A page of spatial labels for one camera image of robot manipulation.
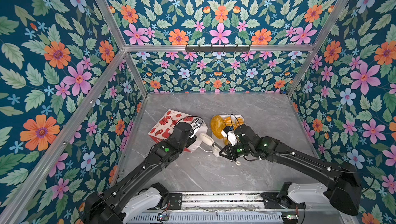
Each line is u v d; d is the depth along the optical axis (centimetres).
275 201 71
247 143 58
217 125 94
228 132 68
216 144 75
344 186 39
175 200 74
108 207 39
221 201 75
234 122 102
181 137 56
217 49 92
